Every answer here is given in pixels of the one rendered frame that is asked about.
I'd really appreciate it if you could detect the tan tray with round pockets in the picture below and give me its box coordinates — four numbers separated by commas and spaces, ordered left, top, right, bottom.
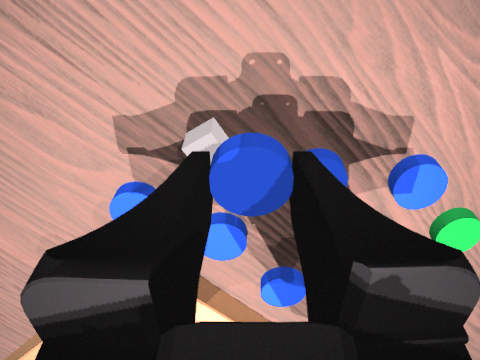
5, 276, 270, 360

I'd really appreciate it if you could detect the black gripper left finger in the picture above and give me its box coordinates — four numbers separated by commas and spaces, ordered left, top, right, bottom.
20, 151, 213, 360

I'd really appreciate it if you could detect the blue disc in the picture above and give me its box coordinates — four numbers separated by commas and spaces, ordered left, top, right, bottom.
307, 148, 348, 187
388, 154, 448, 209
109, 182, 156, 220
209, 133, 294, 217
260, 267, 306, 307
204, 212, 247, 260

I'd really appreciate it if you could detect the light grey block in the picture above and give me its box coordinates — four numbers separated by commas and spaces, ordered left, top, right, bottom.
182, 117, 229, 164

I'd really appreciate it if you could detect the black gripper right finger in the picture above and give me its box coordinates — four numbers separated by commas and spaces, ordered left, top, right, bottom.
290, 151, 480, 360

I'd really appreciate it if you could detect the green disc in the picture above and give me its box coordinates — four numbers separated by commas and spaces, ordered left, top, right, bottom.
429, 207, 480, 252

